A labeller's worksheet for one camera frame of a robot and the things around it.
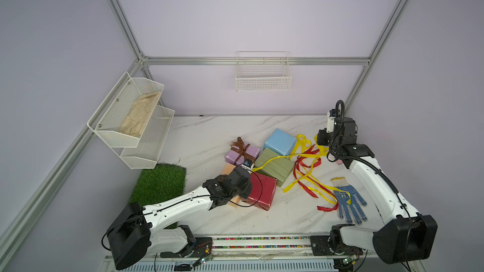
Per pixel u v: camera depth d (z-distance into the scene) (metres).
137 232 0.39
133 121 0.77
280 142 1.01
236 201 0.80
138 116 0.79
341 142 0.60
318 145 0.73
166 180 0.90
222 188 0.59
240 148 0.95
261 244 0.75
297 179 0.93
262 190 0.82
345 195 0.87
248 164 0.72
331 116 0.70
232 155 0.93
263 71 0.95
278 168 0.90
